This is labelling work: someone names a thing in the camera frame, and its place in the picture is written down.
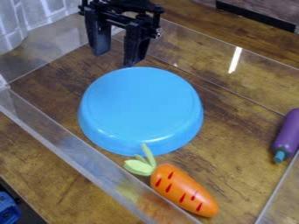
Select clear acrylic enclosure wall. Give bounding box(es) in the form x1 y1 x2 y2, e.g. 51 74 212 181
0 15 299 224

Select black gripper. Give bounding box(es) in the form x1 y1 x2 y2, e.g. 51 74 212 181
79 0 165 67

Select purple toy eggplant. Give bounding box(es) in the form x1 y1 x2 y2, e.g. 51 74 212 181
274 108 299 163

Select blue object at corner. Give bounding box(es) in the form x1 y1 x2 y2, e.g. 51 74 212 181
0 192 22 224

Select orange toy carrot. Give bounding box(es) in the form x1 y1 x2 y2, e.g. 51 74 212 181
125 143 220 218

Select white curtain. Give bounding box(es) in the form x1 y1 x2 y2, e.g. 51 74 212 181
0 0 81 55

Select dark baseboard strip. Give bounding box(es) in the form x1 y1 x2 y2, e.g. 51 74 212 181
216 0 296 33

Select blue upside-down bowl tray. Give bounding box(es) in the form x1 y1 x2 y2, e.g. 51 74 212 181
78 66 204 156

